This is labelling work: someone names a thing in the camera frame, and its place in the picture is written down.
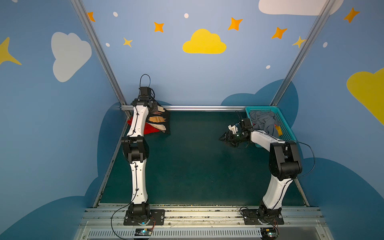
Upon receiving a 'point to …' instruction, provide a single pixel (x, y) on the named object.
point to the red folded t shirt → (148, 128)
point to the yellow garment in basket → (280, 132)
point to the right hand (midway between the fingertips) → (222, 139)
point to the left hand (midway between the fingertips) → (153, 106)
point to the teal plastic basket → (287, 134)
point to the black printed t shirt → (160, 120)
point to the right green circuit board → (269, 233)
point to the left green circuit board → (143, 232)
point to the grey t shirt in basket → (265, 121)
